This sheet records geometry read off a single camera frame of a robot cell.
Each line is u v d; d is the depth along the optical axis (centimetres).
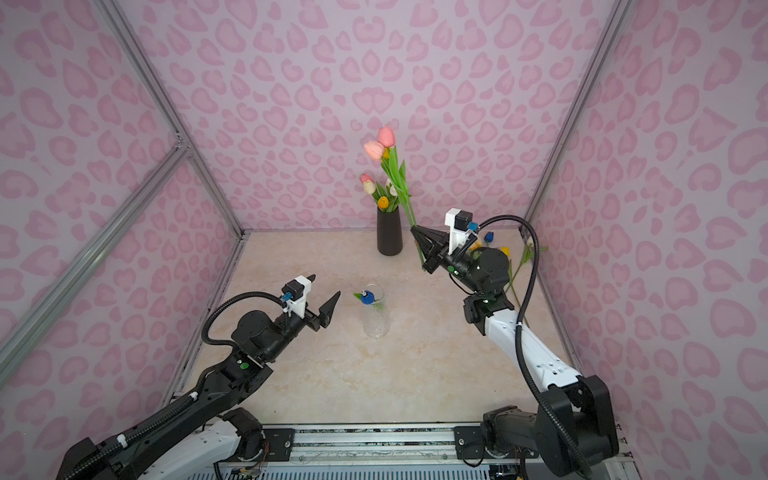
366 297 71
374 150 60
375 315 86
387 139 61
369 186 90
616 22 70
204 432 58
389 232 107
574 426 40
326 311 66
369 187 90
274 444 74
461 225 58
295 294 59
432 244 63
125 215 71
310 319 64
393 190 89
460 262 61
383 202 88
